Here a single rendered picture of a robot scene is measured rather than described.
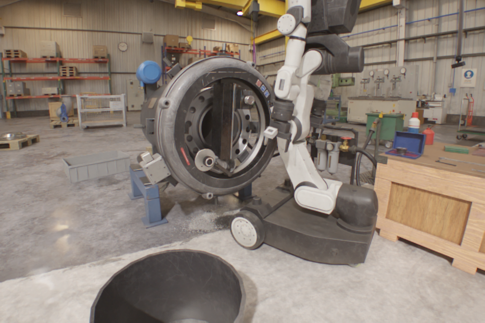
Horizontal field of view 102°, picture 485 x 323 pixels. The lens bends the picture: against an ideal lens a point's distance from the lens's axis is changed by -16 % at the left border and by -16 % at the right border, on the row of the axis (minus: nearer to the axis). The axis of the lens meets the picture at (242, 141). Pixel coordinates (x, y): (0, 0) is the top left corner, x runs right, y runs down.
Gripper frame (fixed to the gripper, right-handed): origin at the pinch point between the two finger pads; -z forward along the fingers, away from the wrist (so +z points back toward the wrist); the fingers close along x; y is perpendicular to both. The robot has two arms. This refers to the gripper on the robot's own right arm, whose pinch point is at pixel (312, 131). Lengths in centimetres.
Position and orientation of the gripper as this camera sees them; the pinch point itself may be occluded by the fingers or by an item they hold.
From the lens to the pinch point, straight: 144.0
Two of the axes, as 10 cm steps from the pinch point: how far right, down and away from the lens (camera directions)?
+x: -7.8, -3.0, 5.5
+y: -6.1, 1.4, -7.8
